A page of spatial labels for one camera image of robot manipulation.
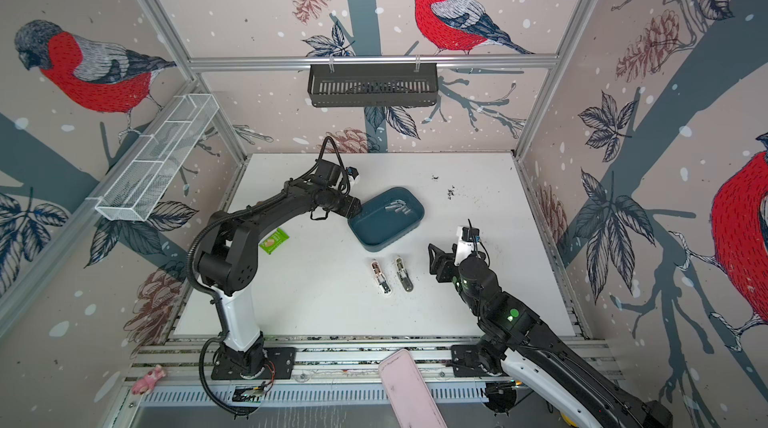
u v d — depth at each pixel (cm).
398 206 105
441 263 67
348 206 86
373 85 106
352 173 88
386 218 101
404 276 87
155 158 78
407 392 70
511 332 52
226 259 51
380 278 86
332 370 73
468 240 64
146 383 70
